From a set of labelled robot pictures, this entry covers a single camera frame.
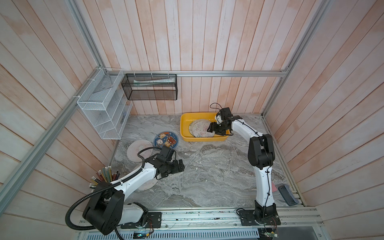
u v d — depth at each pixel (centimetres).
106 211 41
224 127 80
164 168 65
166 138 106
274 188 84
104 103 68
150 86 104
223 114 86
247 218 73
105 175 76
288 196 80
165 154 67
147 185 86
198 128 109
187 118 115
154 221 74
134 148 102
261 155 59
